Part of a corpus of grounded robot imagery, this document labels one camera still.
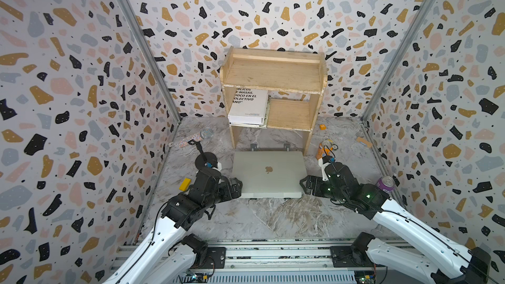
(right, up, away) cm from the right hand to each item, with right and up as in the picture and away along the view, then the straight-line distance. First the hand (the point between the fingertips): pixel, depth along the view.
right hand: (307, 183), depth 76 cm
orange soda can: (+14, +10, +25) cm, 31 cm away
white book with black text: (-24, +32, +14) cm, 42 cm away
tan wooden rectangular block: (+42, +15, +40) cm, 60 cm away
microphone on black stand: (-47, +6, +25) cm, 54 cm away
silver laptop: (-14, +3, +3) cm, 15 cm away
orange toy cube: (+18, +24, +41) cm, 51 cm away
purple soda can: (+35, -2, +8) cm, 36 cm away
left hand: (-27, 0, -1) cm, 27 cm away
